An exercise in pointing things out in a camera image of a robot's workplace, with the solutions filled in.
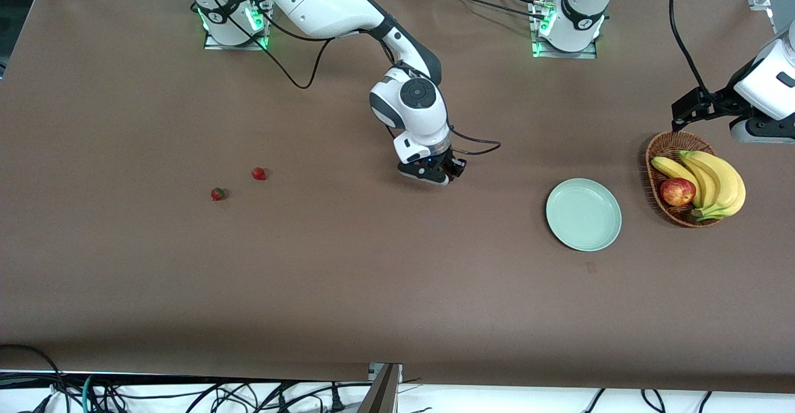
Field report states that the pale green round plate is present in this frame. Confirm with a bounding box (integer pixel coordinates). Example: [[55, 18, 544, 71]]
[[546, 178, 622, 252]]

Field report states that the brown wicker basket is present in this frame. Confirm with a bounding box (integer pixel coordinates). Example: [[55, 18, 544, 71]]
[[645, 130, 725, 229]]

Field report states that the small yellow banana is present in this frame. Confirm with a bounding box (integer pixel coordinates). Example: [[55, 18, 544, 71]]
[[651, 156, 702, 209]]

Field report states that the medium yellow banana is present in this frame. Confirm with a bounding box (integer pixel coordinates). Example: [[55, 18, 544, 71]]
[[678, 150, 722, 211]]

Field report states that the red apple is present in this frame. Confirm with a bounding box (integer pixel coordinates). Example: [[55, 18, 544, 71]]
[[660, 178, 697, 207]]

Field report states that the large yellow banana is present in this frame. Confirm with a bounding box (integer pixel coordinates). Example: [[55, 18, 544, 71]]
[[686, 150, 747, 222]]

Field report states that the large table cover sheet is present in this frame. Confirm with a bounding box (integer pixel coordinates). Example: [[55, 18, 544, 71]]
[[0, 0, 795, 394]]

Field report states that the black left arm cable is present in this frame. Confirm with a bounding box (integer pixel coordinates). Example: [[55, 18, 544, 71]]
[[668, 0, 712, 98]]

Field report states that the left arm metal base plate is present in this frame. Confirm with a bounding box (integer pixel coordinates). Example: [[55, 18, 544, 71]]
[[531, 0, 598, 60]]

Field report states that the long black table cable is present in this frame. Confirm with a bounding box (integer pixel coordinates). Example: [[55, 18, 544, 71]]
[[429, 0, 548, 15]]

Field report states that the aluminium profile post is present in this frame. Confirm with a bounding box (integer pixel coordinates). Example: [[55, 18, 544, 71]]
[[357, 362, 404, 413]]

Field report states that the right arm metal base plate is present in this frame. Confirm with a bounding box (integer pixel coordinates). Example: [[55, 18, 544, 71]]
[[204, 0, 270, 51]]

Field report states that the teal floor cable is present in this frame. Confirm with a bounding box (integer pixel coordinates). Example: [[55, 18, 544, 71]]
[[82, 374, 104, 413]]

